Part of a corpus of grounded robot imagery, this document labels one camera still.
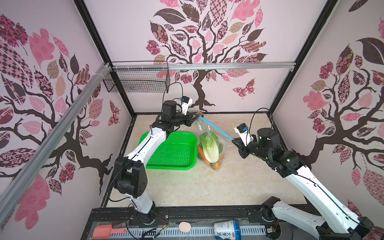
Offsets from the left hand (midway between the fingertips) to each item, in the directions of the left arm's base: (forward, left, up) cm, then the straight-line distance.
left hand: (197, 116), depth 80 cm
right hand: (-15, -18, +1) cm, 24 cm away
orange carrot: (-15, -3, -16) cm, 22 cm away
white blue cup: (-50, -13, -20) cm, 56 cm away
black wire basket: (+30, +35, +6) cm, 47 cm away
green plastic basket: (-6, +12, -28) cm, 31 cm away
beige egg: (-48, +6, -26) cm, 55 cm away
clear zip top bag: (-1, -3, -6) cm, 7 cm away
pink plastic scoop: (-50, +44, -26) cm, 72 cm away
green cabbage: (-14, -8, -10) cm, 19 cm away
